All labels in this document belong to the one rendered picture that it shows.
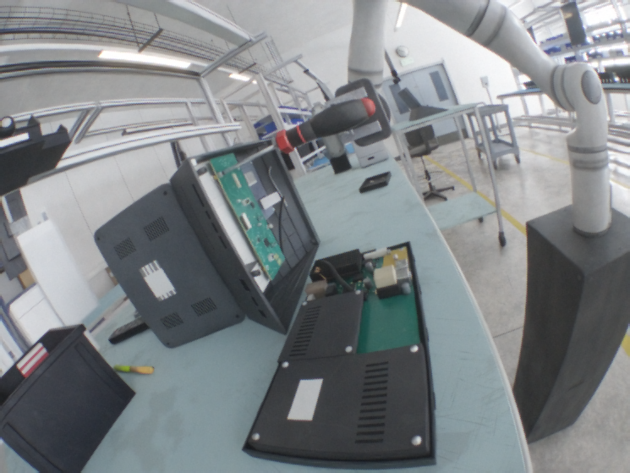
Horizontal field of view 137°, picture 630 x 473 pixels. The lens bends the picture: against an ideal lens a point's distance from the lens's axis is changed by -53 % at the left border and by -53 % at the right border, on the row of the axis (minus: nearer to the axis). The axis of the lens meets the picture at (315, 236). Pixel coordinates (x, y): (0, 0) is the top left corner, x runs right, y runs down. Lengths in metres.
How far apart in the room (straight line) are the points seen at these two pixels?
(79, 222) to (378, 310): 4.66
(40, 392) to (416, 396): 0.37
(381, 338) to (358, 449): 0.10
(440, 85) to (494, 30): 6.77
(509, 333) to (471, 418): 1.37
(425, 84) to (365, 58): 6.65
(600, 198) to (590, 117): 0.15
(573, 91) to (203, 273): 0.64
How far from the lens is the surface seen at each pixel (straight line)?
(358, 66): 0.51
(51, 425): 0.38
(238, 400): 0.26
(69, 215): 4.74
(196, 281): 0.35
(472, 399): 0.19
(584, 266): 0.54
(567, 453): 1.27
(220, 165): 0.30
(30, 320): 0.68
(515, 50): 0.50
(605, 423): 1.37
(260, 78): 3.15
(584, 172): 0.58
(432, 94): 7.14
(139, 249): 0.37
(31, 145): 0.63
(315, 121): 0.24
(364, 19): 0.53
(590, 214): 0.61
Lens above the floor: 1.17
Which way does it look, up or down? 18 degrees down
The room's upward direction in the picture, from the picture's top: 25 degrees counter-clockwise
